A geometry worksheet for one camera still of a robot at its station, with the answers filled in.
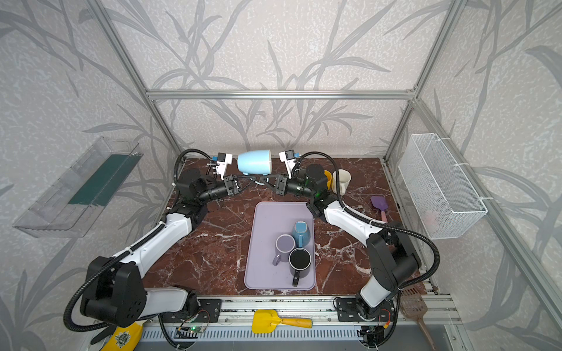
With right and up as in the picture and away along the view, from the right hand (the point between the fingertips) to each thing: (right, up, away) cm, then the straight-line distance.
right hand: (262, 174), depth 72 cm
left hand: (-1, -1, -2) cm, 2 cm away
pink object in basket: (+57, -15, 0) cm, 59 cm away
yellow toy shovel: (+2, -49, 0) cm, 49 cm away
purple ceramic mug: (+7, -26, +9) cm, 28 cm away
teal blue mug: (+13, -23, +11) cm, 28 cm away
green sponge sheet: (-45, -3, -8) cm, 46 cm away
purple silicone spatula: (+51, -13, +29) cm, 60 cm away
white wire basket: (+54, -9, -12) cm, 56 cm away
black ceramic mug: (+13, -30, +3) cm, 33 cm away
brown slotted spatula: (+52, -45, +1) cm, 69 cm away
